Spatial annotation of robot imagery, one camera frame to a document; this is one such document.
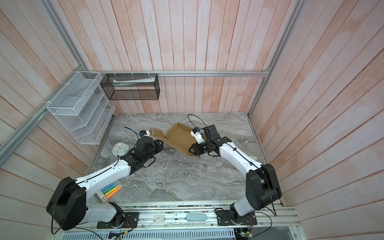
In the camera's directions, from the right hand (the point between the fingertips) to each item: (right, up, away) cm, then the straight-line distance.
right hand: (191, 149), depth 85 cm
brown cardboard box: (-9, +6, +25) cm, 27 cm away
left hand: (-17, +3, 0) cm, 17 cm away
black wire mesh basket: (-42, +42, +19) cm, 63 cm away
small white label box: (-17, -33, -12) cm, 39 cm away
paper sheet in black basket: (-46, +40, +4) cm, 61 cm away
